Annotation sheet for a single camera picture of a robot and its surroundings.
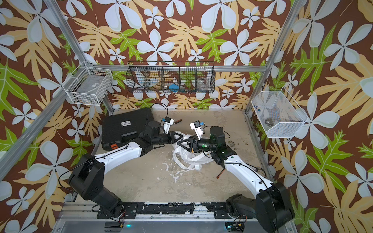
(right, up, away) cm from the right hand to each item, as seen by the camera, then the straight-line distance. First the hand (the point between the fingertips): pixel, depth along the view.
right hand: (180, 143), depth 71 cm
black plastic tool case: (-45, +6, +31) cm, 55 cm away
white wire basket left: (-56, +32, +14) cm, 66 cm away
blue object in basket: (-5, +33, +22) cm, 40 cm away
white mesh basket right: (+56, +15, +10) cm, 59 cm away
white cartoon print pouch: (+3, -11, +11) cm, 16 cm away
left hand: (+1, +3, +10) cm, 11 cm away
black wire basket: (-6, +42, +28) cm, 51 cm away
